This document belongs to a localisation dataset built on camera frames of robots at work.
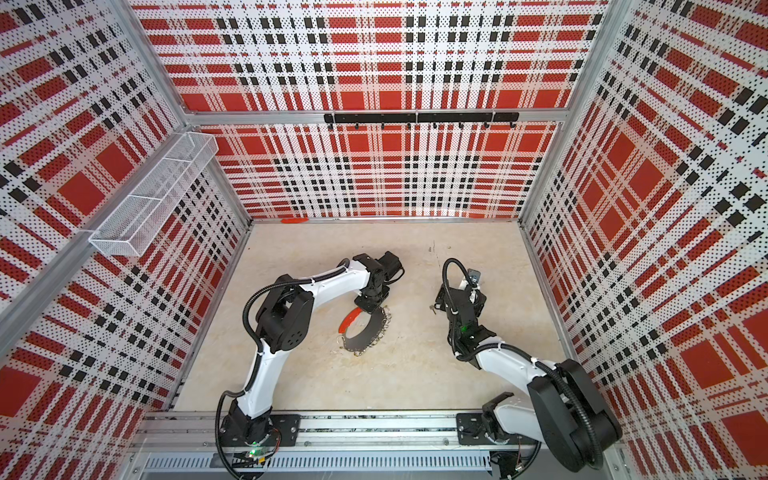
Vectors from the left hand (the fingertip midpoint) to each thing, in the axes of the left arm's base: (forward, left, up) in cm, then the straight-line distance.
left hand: (380, 306), depth 96 cm
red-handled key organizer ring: (-6, +1, -2) cm, 6 cm away
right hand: (0, -24, +11) cm, 27 cm away
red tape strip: (+45, +40, -4) cm, 60 cm away
